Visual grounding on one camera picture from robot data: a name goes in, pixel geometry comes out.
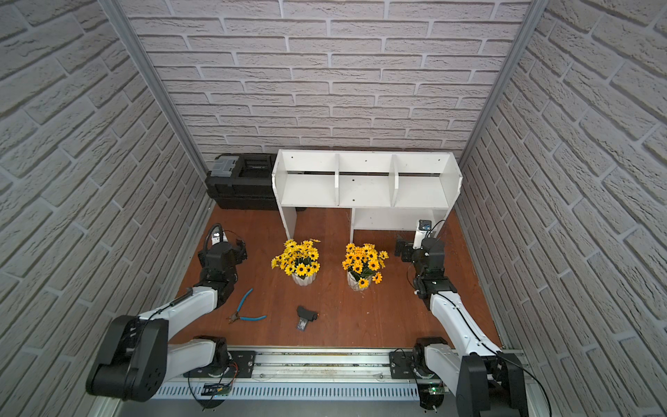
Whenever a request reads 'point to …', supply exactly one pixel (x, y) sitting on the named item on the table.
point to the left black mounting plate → (242, 360)
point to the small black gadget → (305, 315)
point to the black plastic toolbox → (243, 182)
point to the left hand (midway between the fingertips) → (225, 239)
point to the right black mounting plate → (401, 364)
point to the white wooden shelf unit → (384, 190)
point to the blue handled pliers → (235, 316)
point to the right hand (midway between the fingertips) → (416, 236)
